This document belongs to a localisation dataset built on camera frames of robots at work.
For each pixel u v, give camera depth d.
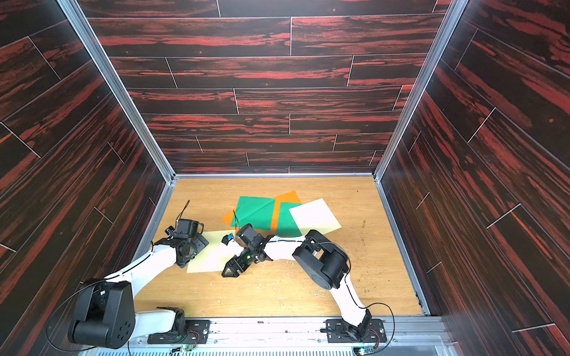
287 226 1.03
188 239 0.72
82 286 0.71
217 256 0.91
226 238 0.82
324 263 0.52
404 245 0.99
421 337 0.73
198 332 0.72
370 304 0.66
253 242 0.74
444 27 0.69
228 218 1.08
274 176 1.22
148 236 1.01
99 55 0.75
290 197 1.11
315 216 1.05
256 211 1.05
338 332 0.73
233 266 0.77
